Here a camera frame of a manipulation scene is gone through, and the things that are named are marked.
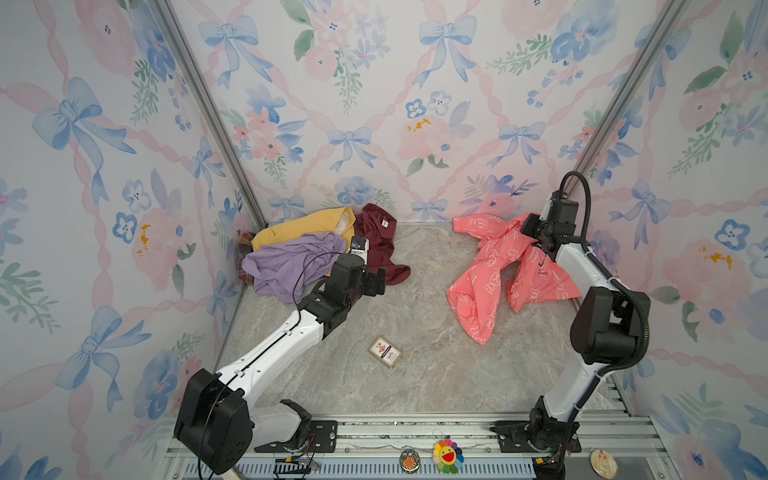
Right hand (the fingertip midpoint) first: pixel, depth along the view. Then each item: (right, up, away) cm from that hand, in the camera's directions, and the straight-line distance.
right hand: (532, 216), depth 94 cm
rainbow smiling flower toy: (-31, -60, -23) cm, 71 cm away
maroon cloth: (-48, -2, +17) cm, 51 cm away
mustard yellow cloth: (-63, 0, +13) cm, 65 cm away
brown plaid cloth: (-93, -10, +6) cm, 94 cm away
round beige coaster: (+6, -61, -23) cm, 66 cm away
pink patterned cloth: (-18, -26, +1) cm, 32 cm away
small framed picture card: (-46, -40, -8) cm, 62 cm away
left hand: (-49, -15, -14) cm, 53 cm away
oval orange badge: (-40, -61, -23) cm, 76 cm away
